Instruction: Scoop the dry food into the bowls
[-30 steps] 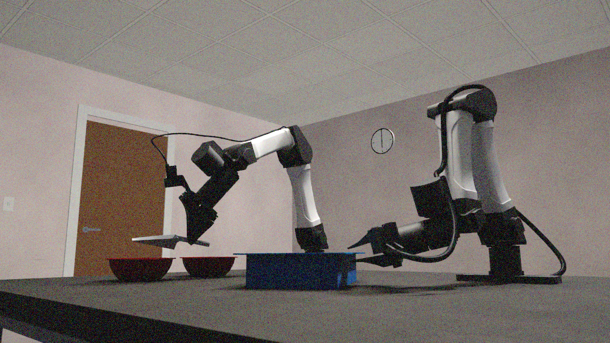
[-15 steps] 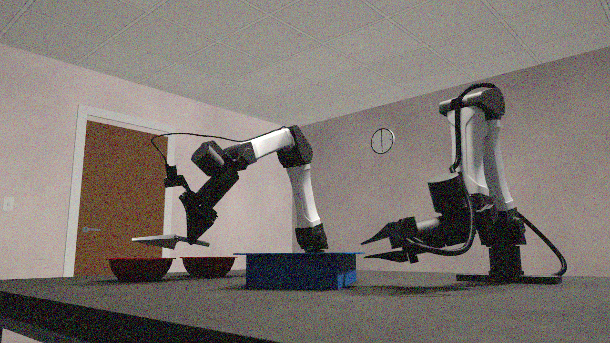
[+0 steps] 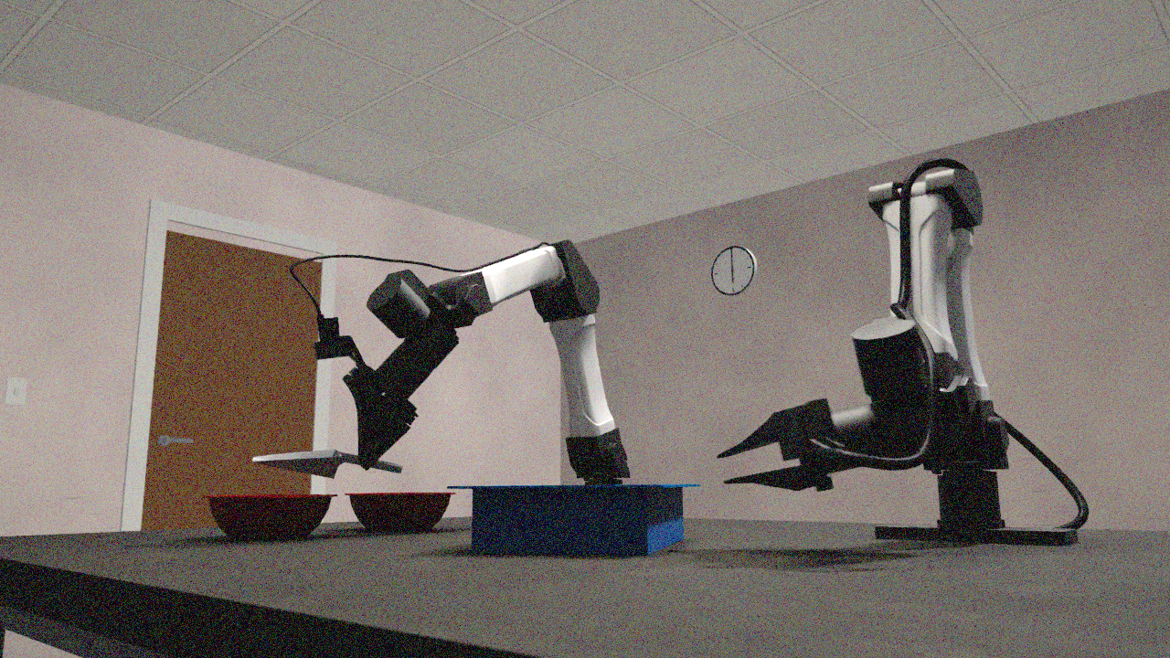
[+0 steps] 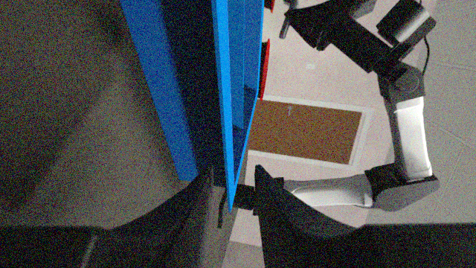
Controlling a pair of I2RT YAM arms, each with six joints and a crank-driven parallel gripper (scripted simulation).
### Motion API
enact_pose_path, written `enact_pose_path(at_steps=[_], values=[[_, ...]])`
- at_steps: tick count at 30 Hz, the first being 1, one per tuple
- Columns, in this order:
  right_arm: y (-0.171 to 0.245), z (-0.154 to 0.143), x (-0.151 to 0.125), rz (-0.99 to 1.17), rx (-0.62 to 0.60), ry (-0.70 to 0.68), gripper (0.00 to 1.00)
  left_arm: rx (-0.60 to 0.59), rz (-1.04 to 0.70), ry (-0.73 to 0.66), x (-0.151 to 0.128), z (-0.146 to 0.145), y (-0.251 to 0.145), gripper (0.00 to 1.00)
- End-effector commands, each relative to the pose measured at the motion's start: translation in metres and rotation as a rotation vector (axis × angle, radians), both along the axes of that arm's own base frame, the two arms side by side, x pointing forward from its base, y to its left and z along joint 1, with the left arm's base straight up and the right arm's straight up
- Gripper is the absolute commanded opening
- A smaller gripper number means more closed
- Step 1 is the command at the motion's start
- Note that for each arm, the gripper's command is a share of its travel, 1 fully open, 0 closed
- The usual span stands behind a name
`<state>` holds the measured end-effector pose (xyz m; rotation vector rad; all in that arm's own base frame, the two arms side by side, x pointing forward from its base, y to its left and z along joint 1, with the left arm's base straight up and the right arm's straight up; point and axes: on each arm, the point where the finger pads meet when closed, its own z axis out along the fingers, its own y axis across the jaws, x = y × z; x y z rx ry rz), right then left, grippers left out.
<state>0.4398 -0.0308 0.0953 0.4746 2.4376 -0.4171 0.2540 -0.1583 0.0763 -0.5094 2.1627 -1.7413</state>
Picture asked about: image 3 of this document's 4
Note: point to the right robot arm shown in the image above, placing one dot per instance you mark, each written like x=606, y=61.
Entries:
x=426, y=318

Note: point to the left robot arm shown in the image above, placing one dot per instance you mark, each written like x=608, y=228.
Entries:
x=934, y=229

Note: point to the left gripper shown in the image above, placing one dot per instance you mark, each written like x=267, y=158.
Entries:
x=854, y=426

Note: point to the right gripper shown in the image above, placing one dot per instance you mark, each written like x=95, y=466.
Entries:
x=382, y=420

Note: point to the red bowl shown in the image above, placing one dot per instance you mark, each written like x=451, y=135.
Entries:
x=399, y=511
x=269, y=516

